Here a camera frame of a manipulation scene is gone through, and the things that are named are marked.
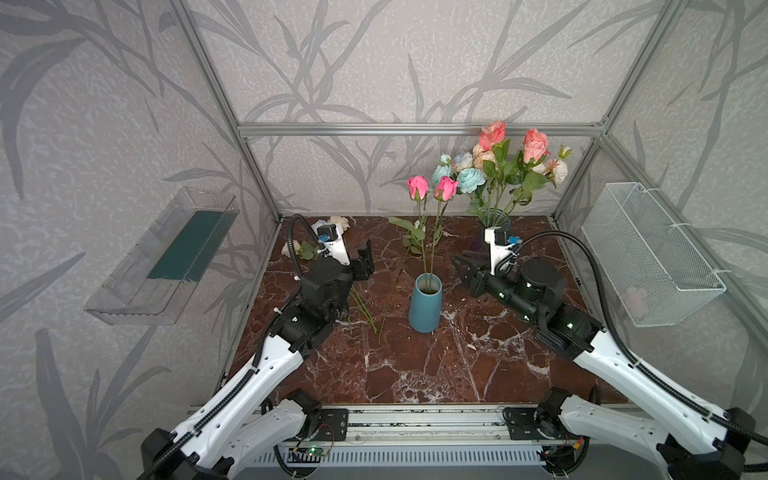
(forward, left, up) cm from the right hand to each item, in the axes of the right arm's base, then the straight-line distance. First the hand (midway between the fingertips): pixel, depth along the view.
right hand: (460, 246), depth 66 cm
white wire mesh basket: (-6, -42, -2) cm, 42 cm away
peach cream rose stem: (+38, +38, -31) cm, 62 cm away
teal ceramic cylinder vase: (-4, +7, -20) cm, 21 cm away
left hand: (+5, +22, -1) cm, 23 cm away
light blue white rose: (+5, +27, -35) cm, 44 cm away
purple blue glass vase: (+24, -16, -16) cm, 34 cm away
